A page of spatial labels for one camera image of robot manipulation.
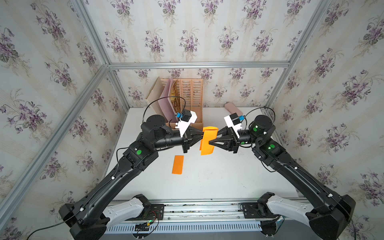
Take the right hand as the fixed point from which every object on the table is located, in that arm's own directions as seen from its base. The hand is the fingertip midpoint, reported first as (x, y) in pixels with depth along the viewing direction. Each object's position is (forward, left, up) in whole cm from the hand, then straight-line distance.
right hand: (212, 141), depth 56 cm
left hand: (0, +2, +3) cm, 4 cm away
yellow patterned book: (+52, +21, -18) cm, 59 cm away
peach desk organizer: (+47, +10, -20) cm, 53 cm away
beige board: (+39, +32, -10) cm, 52 cm away
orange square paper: (+7, +17, -39) cm, 43 cm away
